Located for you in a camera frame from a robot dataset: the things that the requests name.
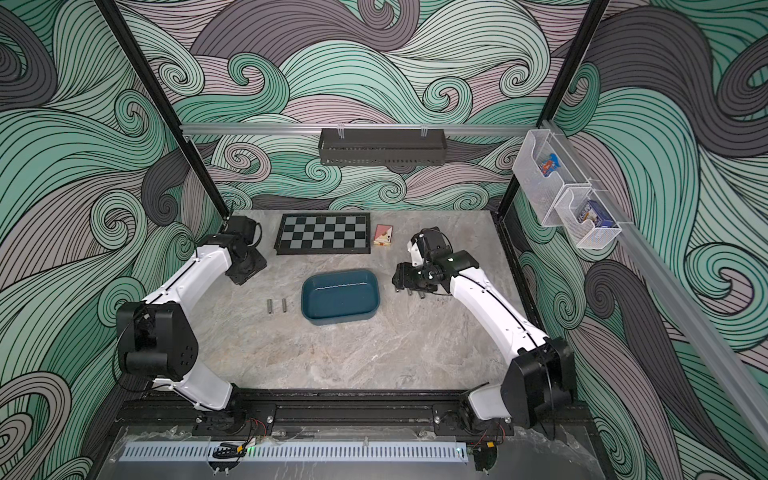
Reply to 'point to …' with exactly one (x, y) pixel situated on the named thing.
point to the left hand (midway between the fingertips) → (256, 265)
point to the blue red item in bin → (549, 165)
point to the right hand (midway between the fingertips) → (406, 281)
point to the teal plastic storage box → (337, 296)
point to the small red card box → (383, 235)
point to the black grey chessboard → (323, 234)
